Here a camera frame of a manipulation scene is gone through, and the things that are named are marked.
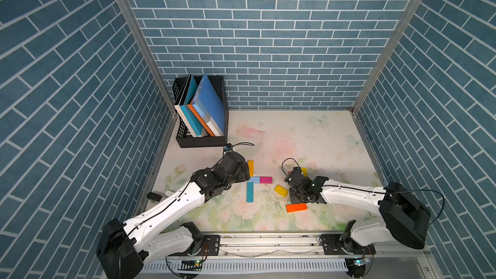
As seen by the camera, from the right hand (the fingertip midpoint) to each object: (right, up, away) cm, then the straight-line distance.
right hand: (294, 197), depth 87 cm
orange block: (-2, -3, -6) cm, 7 cm away
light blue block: (-18, +7, +5) cm, 20 cm away
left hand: (-21, +14, -9) cm, 26 cm away
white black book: (-51, +39, -4) cm, 64 cm away
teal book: (-48, +50, +2) cm, 69 cm away
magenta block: (-14, +7, +4) cm, 16 cm away
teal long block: (-20, +2, 0) cm, 20 cm away
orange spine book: (-43, +35, +2) cm, 56 cm away
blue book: (-42, +45, +13) cm, 63 cm away
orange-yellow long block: (-20, +11, +9) cm, 25 cm away
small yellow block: (-6, +3, 0) cm, 7 cm away
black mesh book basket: (-57, +26, +18) cm, 65 cm away
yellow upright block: (+7, +10, +9) cm, 15 cm away
